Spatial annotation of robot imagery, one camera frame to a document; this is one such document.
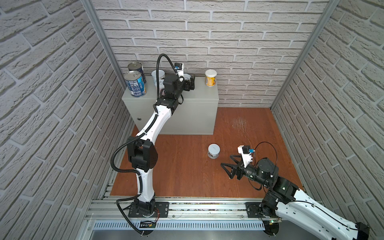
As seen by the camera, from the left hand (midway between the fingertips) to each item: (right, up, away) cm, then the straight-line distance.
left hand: (186, 71), depth 79 cm
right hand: (+20, -46, -9) cm, 51 cm away
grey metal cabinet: (+4, -24, +7) cm, 25 cm away
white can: (+16, -46, +10) cm, 49 cm away
